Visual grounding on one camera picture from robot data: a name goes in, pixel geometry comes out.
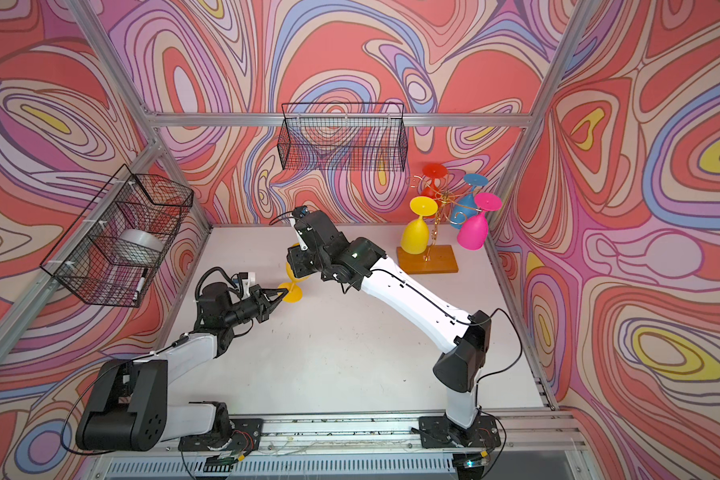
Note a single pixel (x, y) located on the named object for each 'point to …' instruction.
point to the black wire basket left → (84, 256)
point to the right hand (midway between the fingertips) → (300, 262)
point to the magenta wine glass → (472, 233)
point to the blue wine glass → (464, 205)
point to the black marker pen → (140, 285)
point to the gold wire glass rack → (443, 201)
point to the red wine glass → (434, 171)
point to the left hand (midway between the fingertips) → (289, 292)
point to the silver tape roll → (138, 247)
